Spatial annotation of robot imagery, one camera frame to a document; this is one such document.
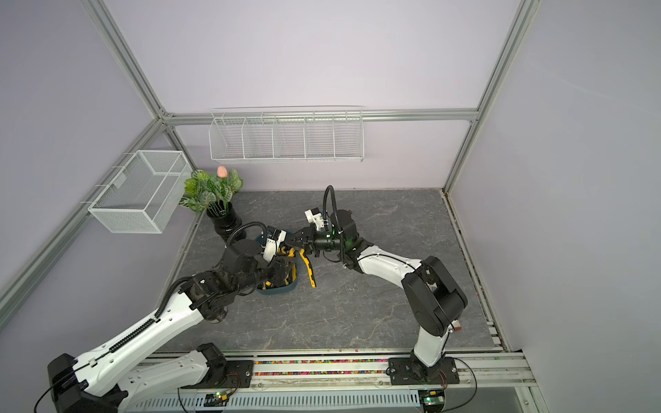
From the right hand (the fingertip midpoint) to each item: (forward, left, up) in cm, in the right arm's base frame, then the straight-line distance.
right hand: (282, 240), depth 74 cm
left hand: (-5, -3, -3) cm, 6 cm away
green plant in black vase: (+20, +27, 0) cm, 34 cm away
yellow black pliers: (-8, -8, -1) cm, 12 cm away
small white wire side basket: (+18, +48, +1) cm, 51 cm away
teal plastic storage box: (-3, +1, -25) cm, 25 cm away
